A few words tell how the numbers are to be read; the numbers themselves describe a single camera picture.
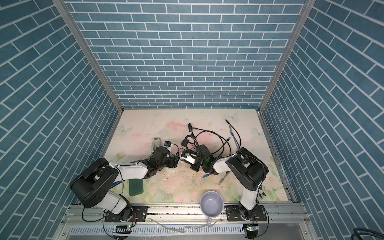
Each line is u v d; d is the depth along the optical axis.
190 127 1.08
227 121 1.13
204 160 0.74
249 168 0.50
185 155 0.79
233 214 0.74
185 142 1.00
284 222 0.74
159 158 0.72
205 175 0.87
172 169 0.86
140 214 0.74
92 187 0.44
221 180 0.85
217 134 1.05
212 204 0.77
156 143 0.99
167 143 0.83
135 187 0.81
